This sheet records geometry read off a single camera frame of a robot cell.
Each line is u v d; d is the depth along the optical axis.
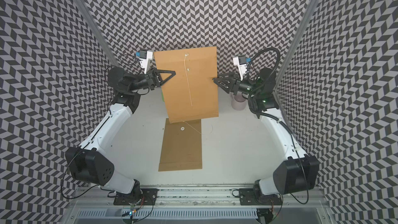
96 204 0.71
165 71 0.60
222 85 0.65
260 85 0.50
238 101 1.03
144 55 0.55
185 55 0.56
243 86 0.58
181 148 0.90
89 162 0.42
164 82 0.59
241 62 0.55
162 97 0.64
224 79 0.60
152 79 0.56
